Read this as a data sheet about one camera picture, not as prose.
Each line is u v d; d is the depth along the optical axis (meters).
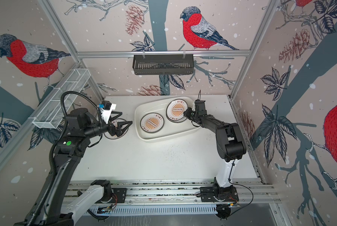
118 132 0.58
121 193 0.74
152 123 1.03
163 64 1.06
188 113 0.88
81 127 0.49
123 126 0.58
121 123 0.58
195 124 0.86
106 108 0.54
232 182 0.62
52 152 0.44
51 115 0.72
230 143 0.51
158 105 1.09
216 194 0.66
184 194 0.75
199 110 0.78
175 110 1.04
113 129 0.57
